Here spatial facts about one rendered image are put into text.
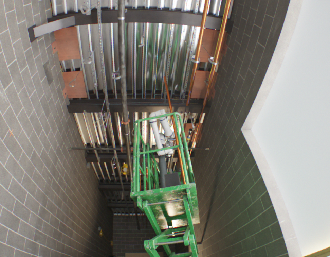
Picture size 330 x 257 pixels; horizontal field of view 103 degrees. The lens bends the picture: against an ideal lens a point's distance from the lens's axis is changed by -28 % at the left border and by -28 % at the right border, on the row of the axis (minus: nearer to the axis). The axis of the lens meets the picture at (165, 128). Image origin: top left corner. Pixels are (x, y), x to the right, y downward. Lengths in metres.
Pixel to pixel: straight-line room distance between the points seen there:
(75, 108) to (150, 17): 2.34
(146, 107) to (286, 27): 2.88
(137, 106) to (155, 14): 1.84
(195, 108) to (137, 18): 2.15
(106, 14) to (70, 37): 0.85
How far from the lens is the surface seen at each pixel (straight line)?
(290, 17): 2.29
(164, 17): 3.01
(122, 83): 2.71
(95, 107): 3.88
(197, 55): 2.62
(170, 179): 2.11
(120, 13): 2.36
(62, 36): 3.58
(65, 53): 3.67
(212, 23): 3.19
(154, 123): 2.75
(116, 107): 3.80
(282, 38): 2.31
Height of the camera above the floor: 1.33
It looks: 45 degrees up
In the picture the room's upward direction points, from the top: 7 degrees counter-clockwise
